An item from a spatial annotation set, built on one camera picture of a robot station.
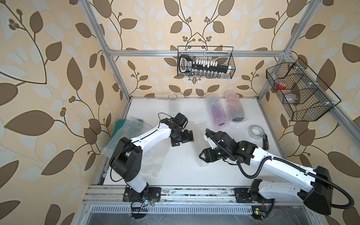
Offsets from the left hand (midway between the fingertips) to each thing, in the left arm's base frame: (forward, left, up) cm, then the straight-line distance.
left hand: (187, 140), depth 84 cm
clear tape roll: (+12, -49, -9) cm, 52 cm away
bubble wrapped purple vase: (+22, -22, -1) cm, 32 cm away
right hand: (-11, -8, +3) cm, 14 cm away
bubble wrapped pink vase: (+25, -35, 0) cm, 43 cm away
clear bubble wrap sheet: (-6, +23, -12) cm, 26 cm away
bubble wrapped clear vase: (-2, -8, -2) cm, 8 cm away
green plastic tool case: (+15, +49, -6) cm, 51 cm away
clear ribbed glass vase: (+29, +11, -1) cm, 31 cm away
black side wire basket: (+14, -61, +25) cm, 68 cm away
